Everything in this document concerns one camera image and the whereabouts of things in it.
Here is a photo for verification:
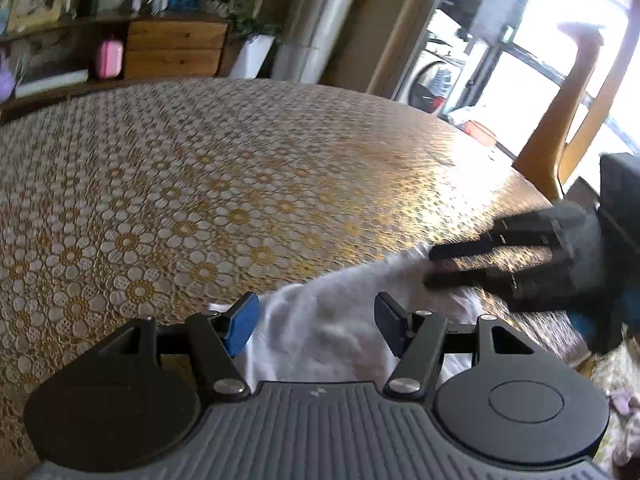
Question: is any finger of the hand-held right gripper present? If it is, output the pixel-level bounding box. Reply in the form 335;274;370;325
424;259;573;311
429;210;563;263

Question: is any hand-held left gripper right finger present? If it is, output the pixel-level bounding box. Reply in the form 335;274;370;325
374;291;538;403

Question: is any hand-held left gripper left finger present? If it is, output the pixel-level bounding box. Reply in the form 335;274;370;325
102;291;261;403

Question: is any white shirt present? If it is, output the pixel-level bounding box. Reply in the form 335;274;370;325
207;247;496;386

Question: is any light wooden chair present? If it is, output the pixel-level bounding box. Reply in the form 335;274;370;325
512;22;640;201

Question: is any red basin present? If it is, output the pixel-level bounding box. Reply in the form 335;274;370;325
462;119;498;147

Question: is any yellow floral lace tablecloth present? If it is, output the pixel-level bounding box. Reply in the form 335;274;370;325
0;77;596;461

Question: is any washing machine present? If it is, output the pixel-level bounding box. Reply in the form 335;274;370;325
395;47;466;116

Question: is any white standing air conditioner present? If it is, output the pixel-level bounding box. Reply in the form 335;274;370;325
272;0;373;86

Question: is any wooden console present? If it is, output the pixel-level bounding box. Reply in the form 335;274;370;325
0;12;231;111

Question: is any pink case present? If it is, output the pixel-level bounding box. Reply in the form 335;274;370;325
95;36;125;80

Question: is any green plant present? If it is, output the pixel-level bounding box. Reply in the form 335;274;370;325
132;0;281;56

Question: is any purple kettlebell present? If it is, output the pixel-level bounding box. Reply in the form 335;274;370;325
0;52;16;103

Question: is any picture frame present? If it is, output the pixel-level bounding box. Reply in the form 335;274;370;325
6;0;68;33

